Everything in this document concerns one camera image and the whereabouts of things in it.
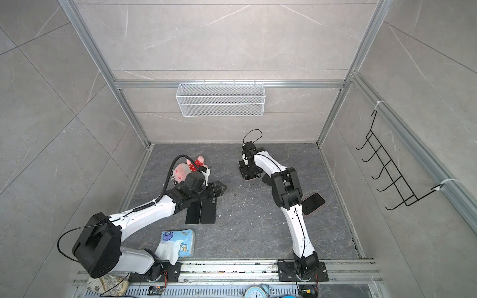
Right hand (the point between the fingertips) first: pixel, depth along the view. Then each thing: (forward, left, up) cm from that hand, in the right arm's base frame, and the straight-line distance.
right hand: (251, 172), depth 106 cm
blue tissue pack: (-40, +33, +7) cm, 53 cm away
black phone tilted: (-6, -9, +1) cm, 11 cm away
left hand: (-17, +14, +13) cm, 26 cm away
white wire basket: (+28, +16, +31) cm, 45 cm away
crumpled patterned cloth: (-53, +54, +4) cm, 76 cm away
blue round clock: (-56, +1, +5) cm, 57 cm away
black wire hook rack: (-35, -47, +35) cm, 68 cm away
